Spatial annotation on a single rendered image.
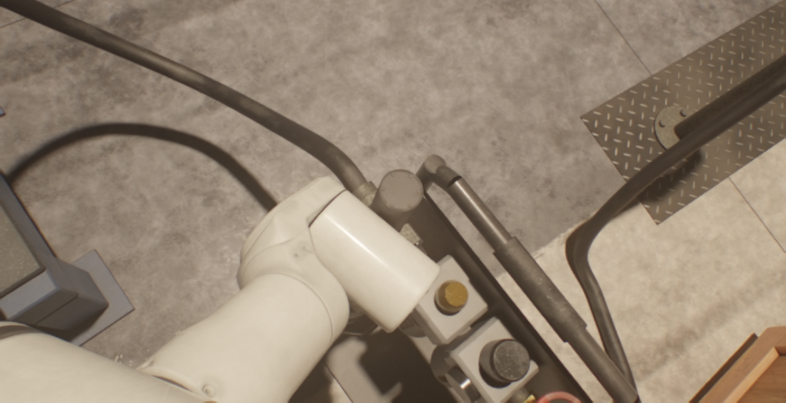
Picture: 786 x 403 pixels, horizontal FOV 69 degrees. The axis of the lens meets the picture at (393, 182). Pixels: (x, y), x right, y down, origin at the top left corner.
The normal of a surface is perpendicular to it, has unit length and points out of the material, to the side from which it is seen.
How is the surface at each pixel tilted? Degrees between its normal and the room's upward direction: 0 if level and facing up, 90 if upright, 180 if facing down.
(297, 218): 42
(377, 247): 11
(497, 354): 0
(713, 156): 0
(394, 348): 0
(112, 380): 64
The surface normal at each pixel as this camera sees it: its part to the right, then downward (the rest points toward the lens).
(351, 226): 0.24, -0.40
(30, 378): 0.09, -0.91
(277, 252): -0.40, -0.44
